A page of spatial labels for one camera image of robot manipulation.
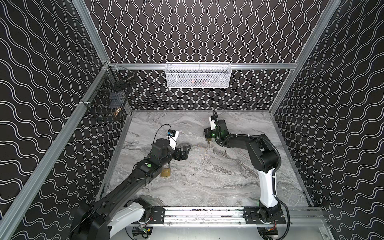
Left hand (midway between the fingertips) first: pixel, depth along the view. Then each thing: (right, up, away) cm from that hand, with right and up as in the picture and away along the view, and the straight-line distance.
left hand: (187, 145), depth 77 cm
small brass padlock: (+14, +1, +25) cm, 29 cm away
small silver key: (+24, -7, +20) cm, 32 cm away
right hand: (+12, +8, +27) cm, 30 cm away
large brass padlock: (-14, -17, +12) cm, 25 cm away
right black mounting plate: (+32, -34, -3) cm, 47 cm away
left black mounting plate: (-15, -34, -3) cm, 37 cm away
